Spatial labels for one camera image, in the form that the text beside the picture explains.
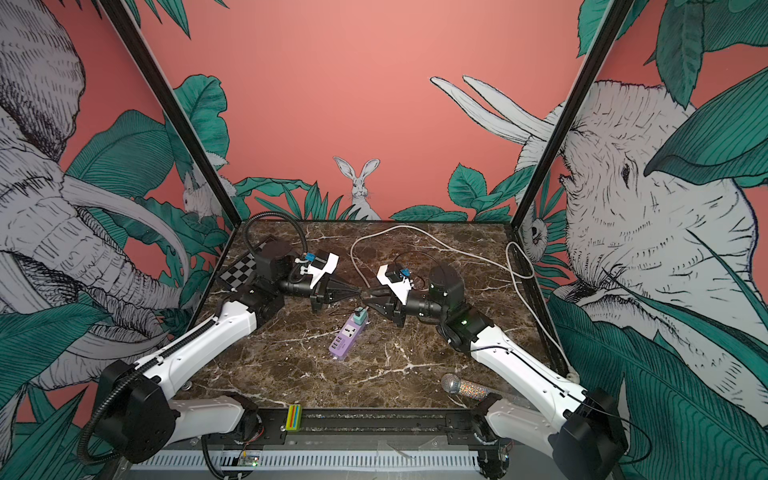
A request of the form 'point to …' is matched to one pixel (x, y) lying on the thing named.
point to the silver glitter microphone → (451, 383)
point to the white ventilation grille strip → (316, 460)
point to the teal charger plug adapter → (362, 315)
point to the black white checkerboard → (240, 272)
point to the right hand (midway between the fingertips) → (367, 294)
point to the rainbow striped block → (294, 417)
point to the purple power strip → (345, 339)
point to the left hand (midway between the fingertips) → (360, 291)
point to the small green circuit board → (249, 461)
